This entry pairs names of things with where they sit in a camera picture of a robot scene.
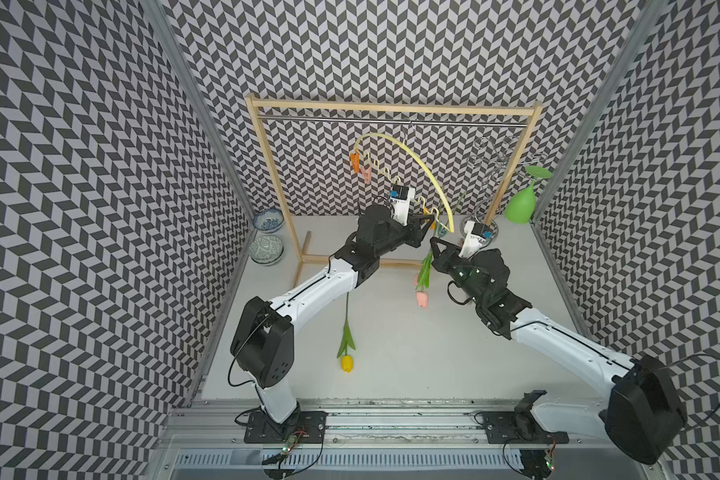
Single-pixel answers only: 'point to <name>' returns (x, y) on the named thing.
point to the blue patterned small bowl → (268, 220)
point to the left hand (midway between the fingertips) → (432, 219)
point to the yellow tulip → (347, 362)
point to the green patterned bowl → (266, 250)
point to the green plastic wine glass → (521, 206)
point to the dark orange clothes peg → (355, 160)
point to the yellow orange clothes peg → (433, 224)
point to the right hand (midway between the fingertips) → (429, 243)
